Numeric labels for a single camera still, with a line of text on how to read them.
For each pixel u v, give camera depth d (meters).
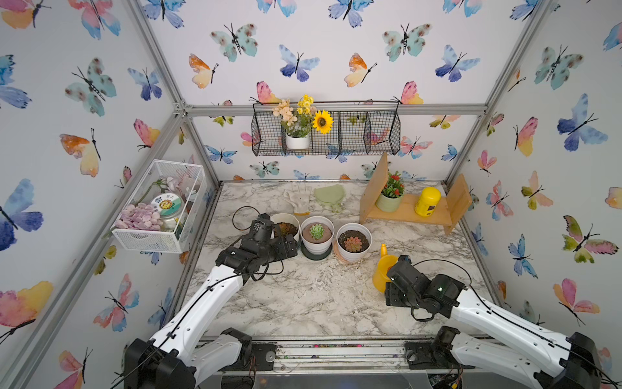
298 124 0.93
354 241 0.89
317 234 0.90
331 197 1.15
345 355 0.76
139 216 0.60
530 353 0.44
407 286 0.60
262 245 0.61
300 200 1.14
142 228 0.59
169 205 0.66
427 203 0.93
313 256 0.95
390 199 0.93
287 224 0.95
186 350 0.40
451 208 0.99
